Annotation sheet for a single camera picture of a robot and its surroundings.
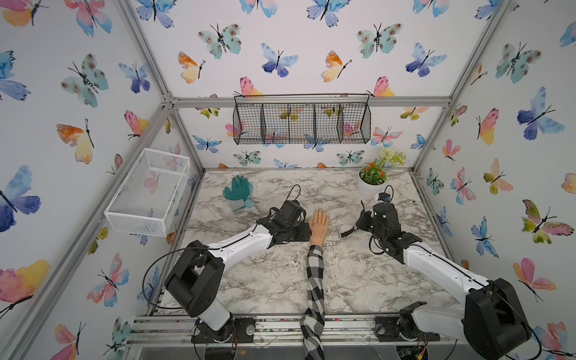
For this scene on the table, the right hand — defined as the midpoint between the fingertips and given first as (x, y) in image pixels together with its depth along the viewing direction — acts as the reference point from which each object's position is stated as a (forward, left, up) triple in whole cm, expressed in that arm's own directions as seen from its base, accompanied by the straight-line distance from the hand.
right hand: (363, 211), depth 86 cm
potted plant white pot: (+19, -7, -1) cm, 20 cm away
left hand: (-7, +20, -5) cm, 22 cm away
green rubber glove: (+19, +53, -14) cm, 58 cm away
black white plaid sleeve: (-36, +18, -9) cm, 42 cm away
